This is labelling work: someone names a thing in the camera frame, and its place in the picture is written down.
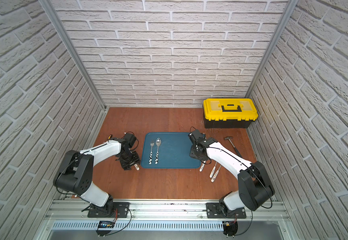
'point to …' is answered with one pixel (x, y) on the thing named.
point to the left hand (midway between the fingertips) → (135, 162)
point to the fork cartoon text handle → (136, 166)
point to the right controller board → (230, 228)
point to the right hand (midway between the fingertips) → (197, 154)
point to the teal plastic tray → (167, 150)
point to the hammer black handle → (228, 138)
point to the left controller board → (105, 224)
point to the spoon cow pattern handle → (158, 142)
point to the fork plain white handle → (202, 165)
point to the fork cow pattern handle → (152, 143)
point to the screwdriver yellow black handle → (109, 136)
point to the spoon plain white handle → (215, 174)
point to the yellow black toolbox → (229, 113)
